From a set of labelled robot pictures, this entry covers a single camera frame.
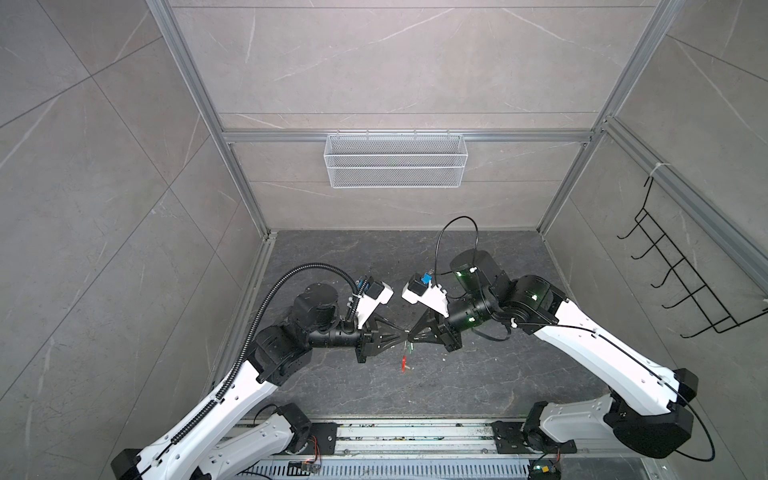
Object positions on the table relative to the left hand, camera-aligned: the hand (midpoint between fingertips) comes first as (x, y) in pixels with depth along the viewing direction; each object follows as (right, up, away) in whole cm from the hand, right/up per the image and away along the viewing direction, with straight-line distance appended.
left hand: (404, 331), depth 58 cm
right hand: (+2, -1, +2) cm, 3 cm away
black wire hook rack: (+64, +7, +5) cm, 64 cm away
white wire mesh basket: (-2, +47, +43) cm, 64 cm away
